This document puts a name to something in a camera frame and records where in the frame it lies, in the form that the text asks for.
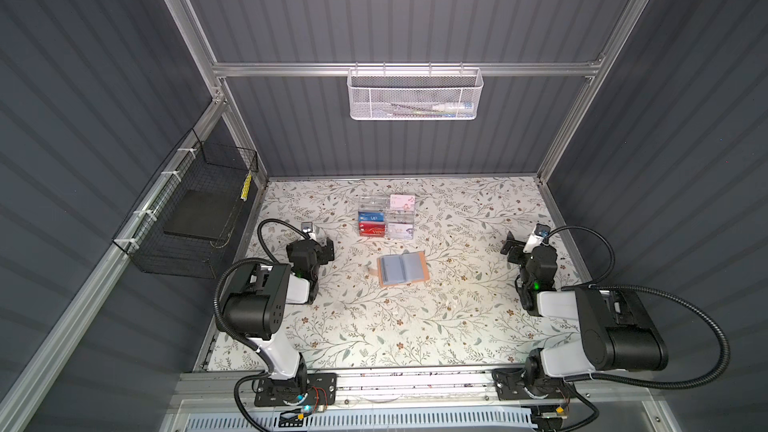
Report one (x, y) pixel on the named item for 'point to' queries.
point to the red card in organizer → (372, 229)
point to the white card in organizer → (400, 231)
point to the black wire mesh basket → (195, 165)
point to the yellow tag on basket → (246, 188)
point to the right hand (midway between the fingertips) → (531, 238)
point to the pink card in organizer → (402, 202)
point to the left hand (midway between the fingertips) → (311, 240)
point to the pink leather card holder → (407, 267)
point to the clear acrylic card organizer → (391, 216)
